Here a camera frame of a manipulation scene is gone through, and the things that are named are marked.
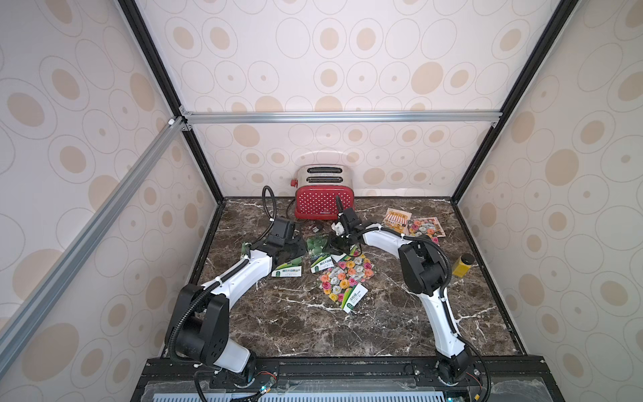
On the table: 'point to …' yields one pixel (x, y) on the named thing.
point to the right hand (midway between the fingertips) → (332, 247)
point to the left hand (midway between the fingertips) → (311, 243)
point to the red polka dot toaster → (317, 187)
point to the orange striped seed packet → (397, 220)
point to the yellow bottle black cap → (463, 265)
